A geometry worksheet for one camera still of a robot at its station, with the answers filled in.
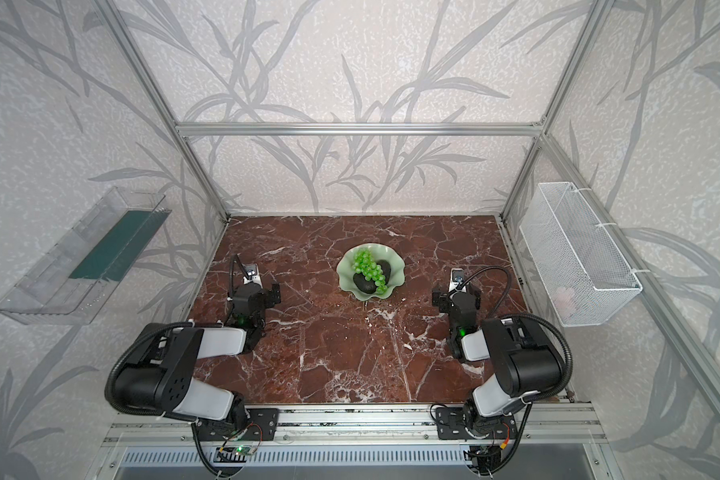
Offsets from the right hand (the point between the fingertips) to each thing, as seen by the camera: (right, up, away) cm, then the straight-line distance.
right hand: (456, 275), depth 94 cm
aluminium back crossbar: (-32, +49, +6) cm, 59 cm away
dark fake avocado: (-22, +1, +4) cm, 23 cm away
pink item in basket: (+22, -3, -18) cm, 29 cm away
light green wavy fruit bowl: (-25, +7, +9) cm, 27 cm away
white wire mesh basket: (+18, +3, -34) cm, 38 cm away
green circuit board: (-57, -39, -23) cm, 73 cm away
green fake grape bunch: (-30, +4, +1) cm, 30 cm away
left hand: (-62, +1, -1) cm, 62 cm away
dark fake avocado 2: (-28, -4, 0) cm, 29 cm away
